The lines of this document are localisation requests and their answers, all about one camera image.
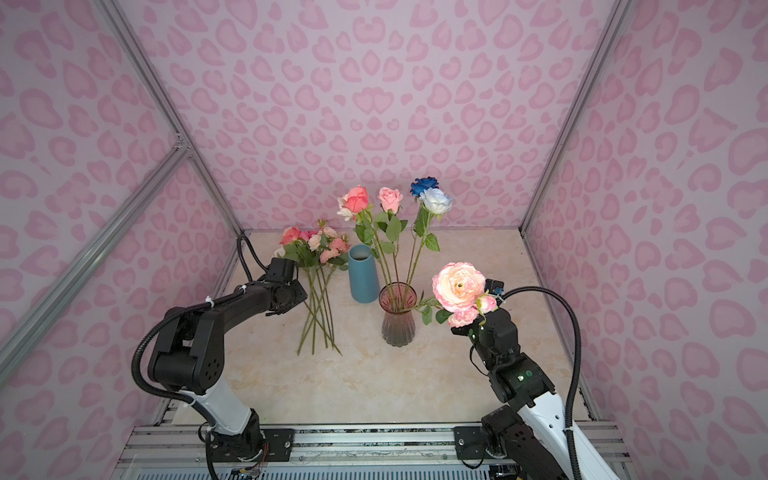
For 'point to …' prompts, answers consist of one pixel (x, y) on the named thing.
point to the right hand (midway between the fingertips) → (457, 298)
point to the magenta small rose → (306, 235)
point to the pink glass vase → (397, 300)
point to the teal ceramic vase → (363, 276)
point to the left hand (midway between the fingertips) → (301, 290)
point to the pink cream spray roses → (324, 250)
